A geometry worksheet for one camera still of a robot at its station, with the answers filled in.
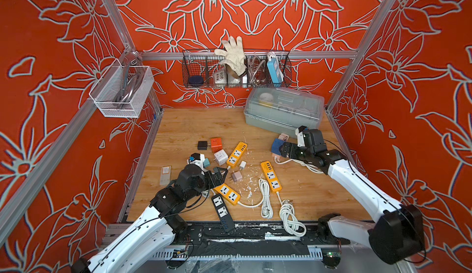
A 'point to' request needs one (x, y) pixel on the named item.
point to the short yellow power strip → (235, 158)
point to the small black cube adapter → (202, 145)
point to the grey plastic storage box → (281, 110)
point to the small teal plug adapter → (206, 163)
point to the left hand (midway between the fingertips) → (221, 172)
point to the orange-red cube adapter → (216, 144)
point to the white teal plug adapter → (221, 157)
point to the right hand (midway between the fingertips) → (283, 148)
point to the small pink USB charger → (237, 176)
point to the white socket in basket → (220, 76)
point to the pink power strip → (284, 137)
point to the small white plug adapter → (242, 165)
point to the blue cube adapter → (275, 146)
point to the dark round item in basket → (195, 79)
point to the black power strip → (223, 212)
